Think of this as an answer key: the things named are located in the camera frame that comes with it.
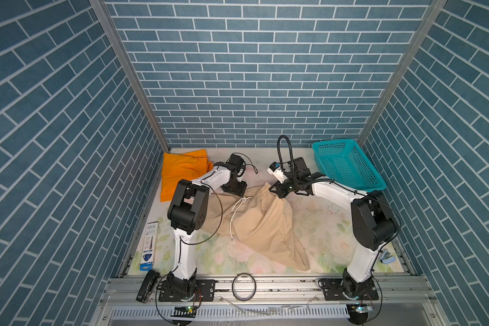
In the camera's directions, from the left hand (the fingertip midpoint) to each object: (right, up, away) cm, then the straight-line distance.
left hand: (239, 191), depth 100 cm
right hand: (+15, +3, -8) cm, 17 cm away
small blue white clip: (+61, -25, -20) cm, 69 cm away
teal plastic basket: (+60, +15, +16) cm, 64 cm away
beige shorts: (+10, -10, -17) cm, 22 cm away
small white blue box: (-35, -21, -17) cm, 45 cm away
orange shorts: (-31, +12, +2) cm, 33 cm away
